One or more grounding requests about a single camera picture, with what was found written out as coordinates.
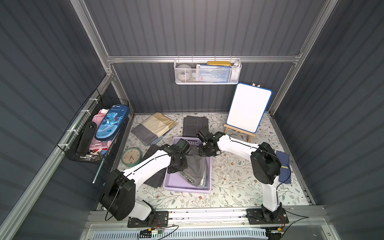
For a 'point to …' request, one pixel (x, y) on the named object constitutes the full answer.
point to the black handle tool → (87, 138)
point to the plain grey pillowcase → (196, 171)
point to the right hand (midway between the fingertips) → (204, 151)
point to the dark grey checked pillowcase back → (192, 124)
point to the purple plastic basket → (176, 181)
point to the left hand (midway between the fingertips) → (182, 168)
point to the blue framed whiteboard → (249, 106)
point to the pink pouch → (99, 147)
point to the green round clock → (131, 156)
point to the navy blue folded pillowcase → (285, 174)
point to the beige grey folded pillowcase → (150, 131)
